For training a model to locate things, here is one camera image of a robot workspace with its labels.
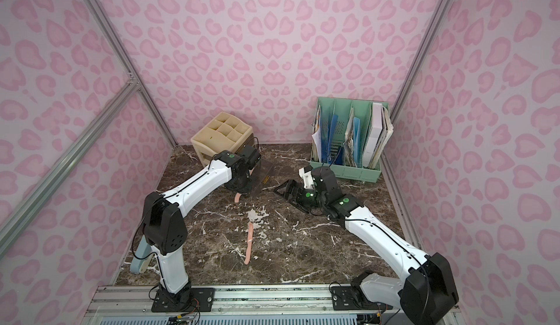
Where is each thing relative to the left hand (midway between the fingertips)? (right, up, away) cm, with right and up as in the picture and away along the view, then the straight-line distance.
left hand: (244, 185), depth 89 cm
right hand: (+15, -2, -15) cm, 21 cm away
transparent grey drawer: (+4, +3, +19) cm, 20 cm away
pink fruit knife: (-2, -4, -3) cm, 5 cm away
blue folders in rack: (+36, +25, +9) cm, 44 cm away
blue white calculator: (-35, -22, -9) cm, 42 cm away
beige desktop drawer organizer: (-9, +21, 0) cm, 23 cm away
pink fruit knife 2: (+3, -21, -2) cm, 21 cm away
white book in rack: (+56, +21, +4) cm, 60 cm away
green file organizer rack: (+44, +20, +4) cm, 48 cm away
